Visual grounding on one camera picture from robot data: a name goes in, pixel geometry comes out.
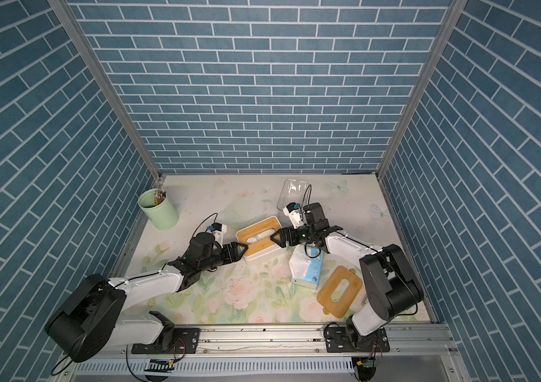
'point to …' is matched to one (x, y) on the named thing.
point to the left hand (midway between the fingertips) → (248, 250)
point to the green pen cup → (162, 215)
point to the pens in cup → (159, 196)
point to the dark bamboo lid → (339, 291)
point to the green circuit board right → (371, 363)
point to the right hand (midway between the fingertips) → (282, 235)
